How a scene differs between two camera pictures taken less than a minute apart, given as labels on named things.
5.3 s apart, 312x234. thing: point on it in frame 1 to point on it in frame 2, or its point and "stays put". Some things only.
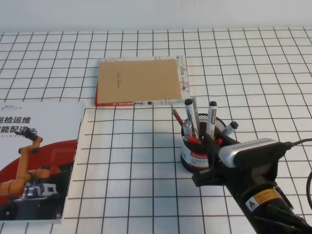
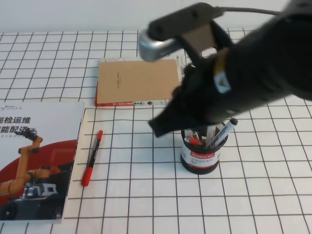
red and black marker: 219,142 to 87,174
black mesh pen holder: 196,133 stays put
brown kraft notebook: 137,80 stays put
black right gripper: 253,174 to 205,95
